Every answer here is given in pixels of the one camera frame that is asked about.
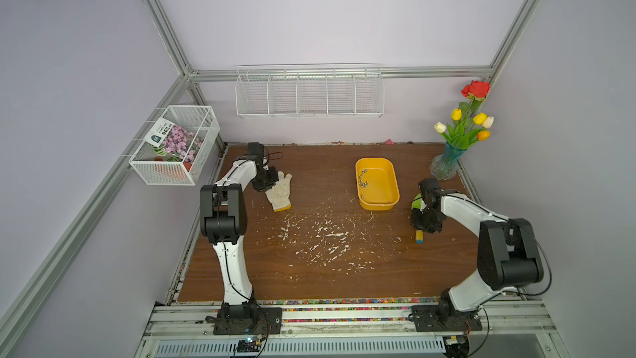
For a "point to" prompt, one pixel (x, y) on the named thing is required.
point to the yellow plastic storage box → (378, 187)
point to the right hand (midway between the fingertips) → (417, 225)
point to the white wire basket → (150, 165)
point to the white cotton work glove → (279, 195)
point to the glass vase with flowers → (466, 128)
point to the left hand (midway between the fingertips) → (276, 182)
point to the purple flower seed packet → (173, 139)
